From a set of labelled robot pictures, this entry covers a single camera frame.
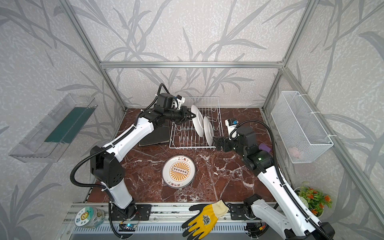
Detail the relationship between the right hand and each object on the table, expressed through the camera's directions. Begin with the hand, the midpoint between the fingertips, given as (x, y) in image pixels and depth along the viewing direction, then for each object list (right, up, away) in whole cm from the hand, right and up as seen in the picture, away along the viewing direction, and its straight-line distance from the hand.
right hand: (222, 131), depth 73 cm
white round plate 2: (-6, -1, +15) cm, 17 cm away
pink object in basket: (+35, -10, -1) cm, 37 cm away
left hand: (-12, +10, +3) cm, 16 cm away
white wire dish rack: (-22, -6, +29) cm, 37 cm away
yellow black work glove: (-8, -41, -3) cm, 42 cm away
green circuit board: (-46, -47, -2) cm, 66 cm away
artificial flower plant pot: (+38, -28, -11) cm, 49 cm away
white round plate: (-12, +5, +7) cm, 15 cm away
